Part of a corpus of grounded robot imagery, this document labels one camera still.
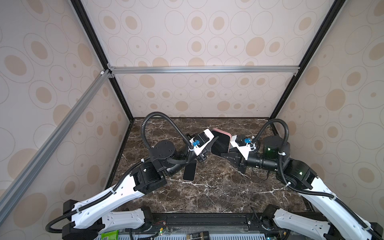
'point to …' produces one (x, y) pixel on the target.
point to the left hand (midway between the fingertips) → (218, 135)
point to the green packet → (111, 235)
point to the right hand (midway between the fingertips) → (223, 153)
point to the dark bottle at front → (199, 235)
